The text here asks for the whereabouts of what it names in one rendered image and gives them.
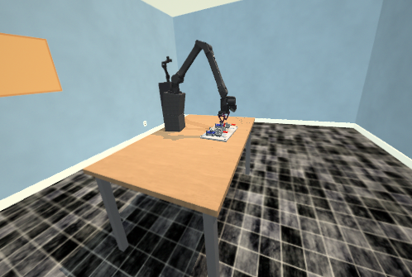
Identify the toggle clamp with red handle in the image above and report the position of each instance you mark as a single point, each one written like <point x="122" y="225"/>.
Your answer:
<point x="228" y="125"/>

